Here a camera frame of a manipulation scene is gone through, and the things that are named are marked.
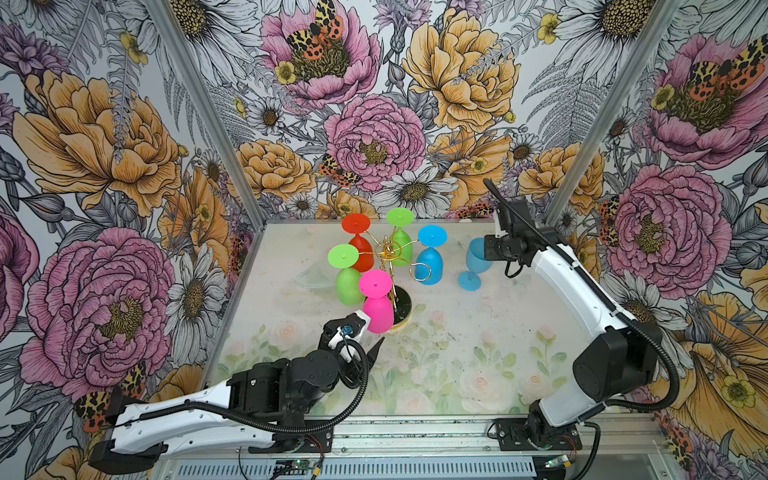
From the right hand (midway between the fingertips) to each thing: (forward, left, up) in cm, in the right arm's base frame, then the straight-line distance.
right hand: (495, 255), depth 85 cm
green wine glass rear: (+3, +26, -2) cm, 26 cm away
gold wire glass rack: (-5, +30, +9) cm, 31 cm away
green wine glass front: (-9, +40, +1) cm, 41 cm away
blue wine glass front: (-2, +6, -2) cm, 6 cm away
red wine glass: (+4, +38, +10) cm, 39 cm away
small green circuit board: (-44, +53, -21) cm, 72 cm away
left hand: (-24, +36, +3) cm, 43 cm away
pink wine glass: (-15, +33, +9) cm, 37 cm away
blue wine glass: (-1, +18, -2) cm, 19 cm away
